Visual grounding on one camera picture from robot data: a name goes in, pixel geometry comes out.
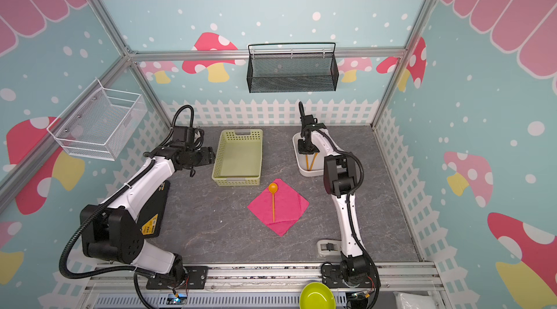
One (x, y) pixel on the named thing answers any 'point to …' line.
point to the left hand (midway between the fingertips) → (206, 160)
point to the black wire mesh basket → (268, 73)
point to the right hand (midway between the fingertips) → (305, 149)
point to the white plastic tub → (318, 168)
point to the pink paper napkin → (279, 207)
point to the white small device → (331, 247)
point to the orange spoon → (273, 188)
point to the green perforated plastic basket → (238, 158)
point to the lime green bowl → (317, 295)
